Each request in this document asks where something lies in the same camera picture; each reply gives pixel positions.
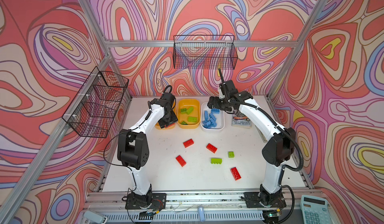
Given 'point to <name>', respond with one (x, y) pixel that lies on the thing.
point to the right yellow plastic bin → (186, 103)
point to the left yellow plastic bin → (175, 112)
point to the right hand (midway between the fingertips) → (215, 108)
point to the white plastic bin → (220, 118)
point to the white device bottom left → (96, 216)
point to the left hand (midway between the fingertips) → (173, 121)
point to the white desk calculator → (315, 210)
